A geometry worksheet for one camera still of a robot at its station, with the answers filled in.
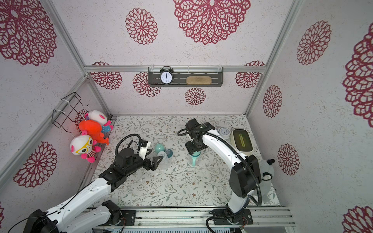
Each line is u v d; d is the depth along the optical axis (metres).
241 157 0.46
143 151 0.69
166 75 0.90
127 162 0.60
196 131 0.59
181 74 0.95
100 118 0.94
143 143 0.66
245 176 0.45
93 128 0.89
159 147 0.95
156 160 0.70
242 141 0.98
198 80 0.90
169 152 0.97
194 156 0.82
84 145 0.81
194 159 0.83
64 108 0.76
